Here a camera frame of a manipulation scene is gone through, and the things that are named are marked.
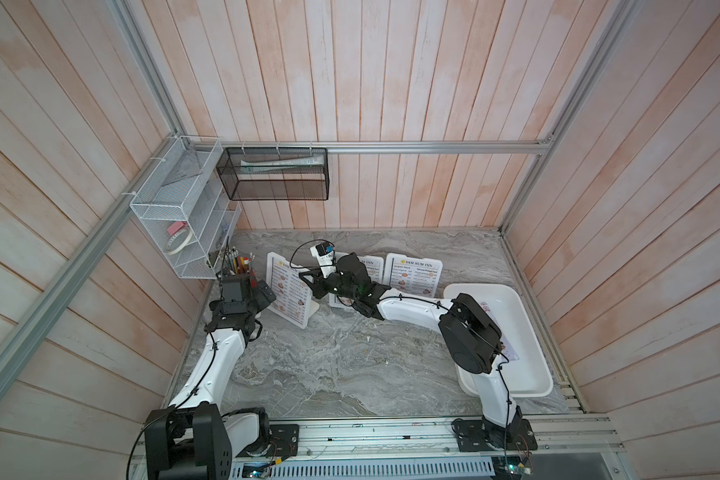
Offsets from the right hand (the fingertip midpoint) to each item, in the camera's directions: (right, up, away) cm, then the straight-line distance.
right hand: (299, 275), depth 84 cm
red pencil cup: (-21, +3, +11) cm, 24 cm away
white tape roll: (-33, +10, -3) cm, 35 cm away
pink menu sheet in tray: (+63, -23, +4) cm, 67 cm away
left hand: (-13, -7, +2) cm, 15 cm away
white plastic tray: (+66, -26, +1) cm, 71 cm away
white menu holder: (-4, -6, +4) cm, 8 cm away
